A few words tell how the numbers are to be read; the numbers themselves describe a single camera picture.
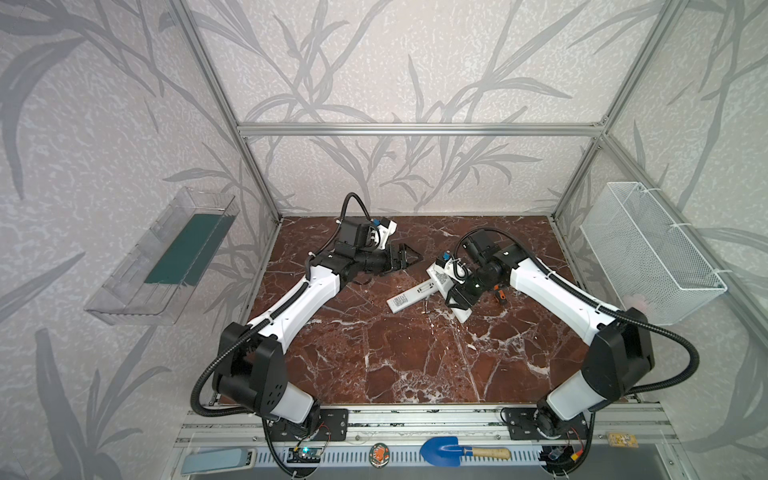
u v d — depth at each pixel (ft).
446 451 2.31
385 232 2.47
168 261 2.20
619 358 1.41
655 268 2.06
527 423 2.36
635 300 2.40
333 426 2.40
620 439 2.32
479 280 2.24
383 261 2.33
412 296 3.16
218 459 2.15
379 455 2.27
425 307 3.14
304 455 2.35
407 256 2.28
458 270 2.40
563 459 2.41
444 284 2.58
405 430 2.42
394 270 2.28
